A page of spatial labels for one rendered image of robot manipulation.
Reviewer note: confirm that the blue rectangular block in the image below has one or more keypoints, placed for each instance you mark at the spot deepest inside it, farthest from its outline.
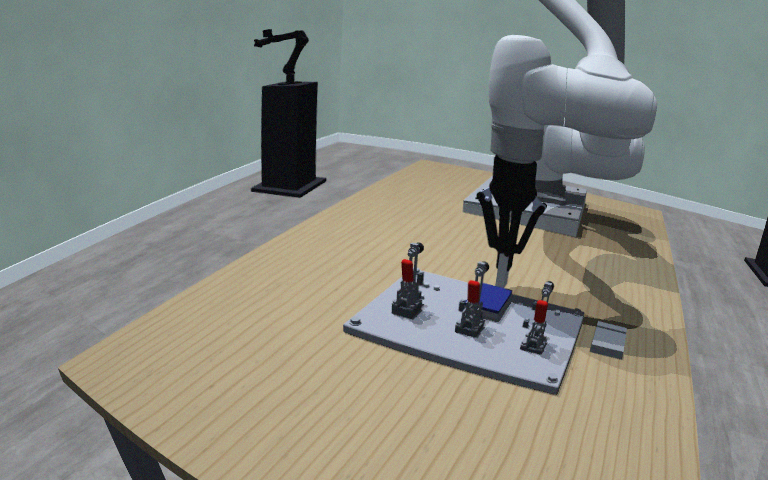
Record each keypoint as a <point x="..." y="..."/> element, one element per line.
<point x="494" y="300"/>

